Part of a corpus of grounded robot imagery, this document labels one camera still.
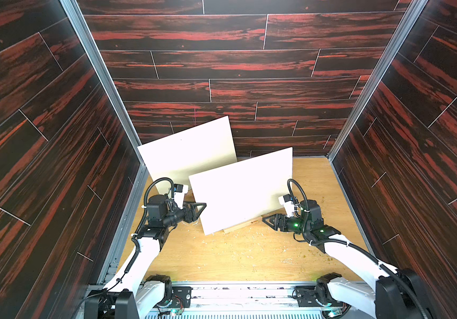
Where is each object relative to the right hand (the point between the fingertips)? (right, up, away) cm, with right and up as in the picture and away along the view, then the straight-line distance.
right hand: (269, 217), depth 84 cm
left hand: (-28, +6, -4) cm, 29 cm away
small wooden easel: (-6, -3, +5) cm, 8 cm away
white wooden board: (-12, +12, -8) cm, 19 cm away
